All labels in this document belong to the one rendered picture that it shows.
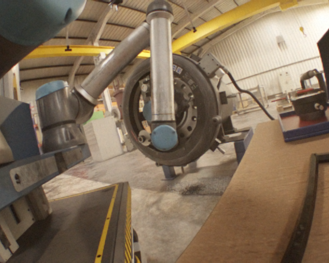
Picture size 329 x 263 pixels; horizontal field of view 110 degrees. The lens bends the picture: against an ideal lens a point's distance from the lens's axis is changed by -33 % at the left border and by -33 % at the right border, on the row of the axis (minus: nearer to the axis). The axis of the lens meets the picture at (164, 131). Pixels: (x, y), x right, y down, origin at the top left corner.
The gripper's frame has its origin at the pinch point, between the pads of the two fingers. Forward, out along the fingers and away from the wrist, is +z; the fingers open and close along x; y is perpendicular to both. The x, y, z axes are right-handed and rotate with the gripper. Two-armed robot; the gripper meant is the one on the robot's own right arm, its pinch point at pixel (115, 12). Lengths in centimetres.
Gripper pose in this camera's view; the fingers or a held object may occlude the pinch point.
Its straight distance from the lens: 104.7
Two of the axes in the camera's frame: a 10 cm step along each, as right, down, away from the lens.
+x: 5.7, -2.0, 7.9
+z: 2.8, 9.6, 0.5
